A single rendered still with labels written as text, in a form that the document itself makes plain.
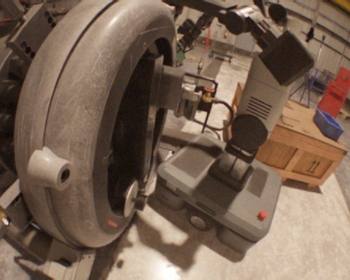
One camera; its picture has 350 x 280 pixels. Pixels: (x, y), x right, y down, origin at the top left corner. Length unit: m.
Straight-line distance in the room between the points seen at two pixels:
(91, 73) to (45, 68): 0.06
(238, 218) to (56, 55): 0.83
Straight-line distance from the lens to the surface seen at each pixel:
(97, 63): 0.24
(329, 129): 1.67
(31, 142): 0.25
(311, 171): 1.73
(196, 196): 0.86
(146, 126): 0.45
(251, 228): 0.87
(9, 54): 0.57
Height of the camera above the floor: 0.91
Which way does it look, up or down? 36 degrees down
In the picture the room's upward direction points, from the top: 12 degrees clockwise
